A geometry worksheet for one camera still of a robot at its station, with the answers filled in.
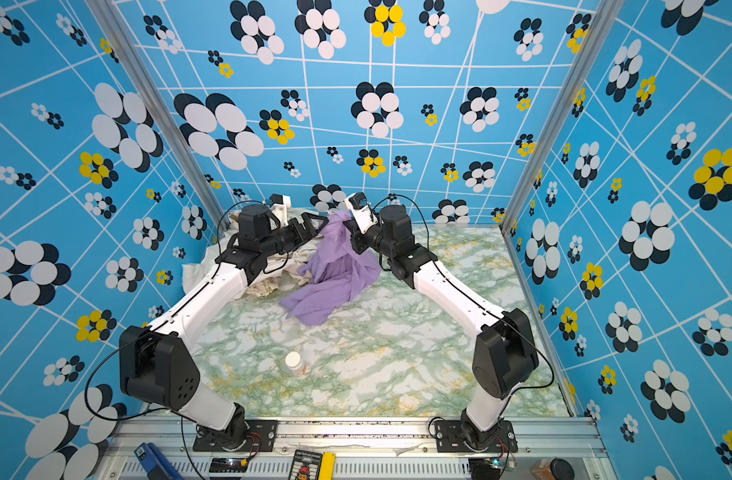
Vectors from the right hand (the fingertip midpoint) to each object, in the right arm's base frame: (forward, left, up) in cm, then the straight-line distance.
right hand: (349, 219), depth 78 cm
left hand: (0, +8, -2) cm, 8 cm away
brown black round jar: (-51, -44, -24) cm, 72 cm away
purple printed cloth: (0, +7, -24) cm, 25 cm away
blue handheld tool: (-51, +44, -28) cm, 73 cm away
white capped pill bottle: (-29, +15, -25) cm, 41 cm away
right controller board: (-50, -33, -35) cm, 69 cm away
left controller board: (-51, +29, -34) cm, 68 cm away
